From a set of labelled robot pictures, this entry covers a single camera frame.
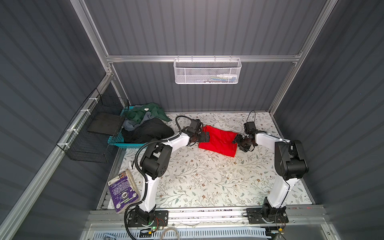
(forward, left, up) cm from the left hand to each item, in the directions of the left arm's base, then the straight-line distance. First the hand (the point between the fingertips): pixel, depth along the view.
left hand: (203, 136), depth 100 cm
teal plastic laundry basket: (+1, +58, -1) cm, 58 cm away
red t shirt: (-4, -11, -1) cm, 12 cm away
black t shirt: (+6, +34, +4) cm, 35 cm away
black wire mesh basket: (-15, +59, +23) cm, 65 cm away
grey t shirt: (+3, +47, +10) cm, 48 cm away
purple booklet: (-32, +47, -4) cm, 56 cm away
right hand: (-6, -22, -3) cm, 23 cm away
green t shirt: (+12, +43, +13) cm, 47 cm away
